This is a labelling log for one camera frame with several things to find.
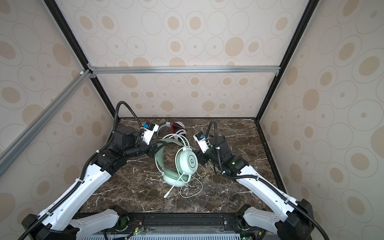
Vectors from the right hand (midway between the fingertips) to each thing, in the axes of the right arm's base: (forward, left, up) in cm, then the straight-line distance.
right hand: (197, 147), depth 75 cm
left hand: (-3, +13, +8) cm, 16 cm away
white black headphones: (+26, +12, -14) cm, 32 cm away
